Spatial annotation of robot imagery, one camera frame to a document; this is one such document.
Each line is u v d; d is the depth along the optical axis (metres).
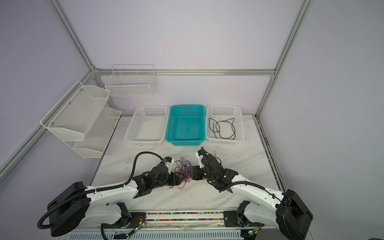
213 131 1.10
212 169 0.59
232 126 1.11
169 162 0.77
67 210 0.41
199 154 0.74
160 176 0.65
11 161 0.51
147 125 1.15
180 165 0.86
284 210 0.41
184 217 0.75
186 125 1.15
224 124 1.15
